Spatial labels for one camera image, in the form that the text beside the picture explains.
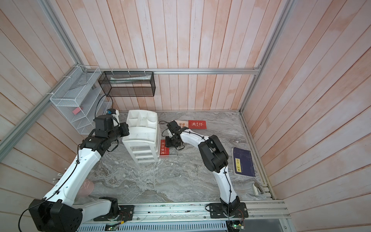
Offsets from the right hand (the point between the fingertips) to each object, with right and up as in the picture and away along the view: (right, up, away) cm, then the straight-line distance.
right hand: (166, 144), depth 98 cm
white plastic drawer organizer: (-9, +6, -25) cm, 27 cm away
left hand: (-20, +13, -19) cm, 30 cm away
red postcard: (+23, +14, +13) cm, 30 cm away
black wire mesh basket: (-29, +44, +6) cm, 53 cm away
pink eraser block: (-51, +22, -16) cm, 58 cm away
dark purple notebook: (+50, -10, -8) cm, 52 cm away
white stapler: (+53, -22, -18) cm, 61 cm away
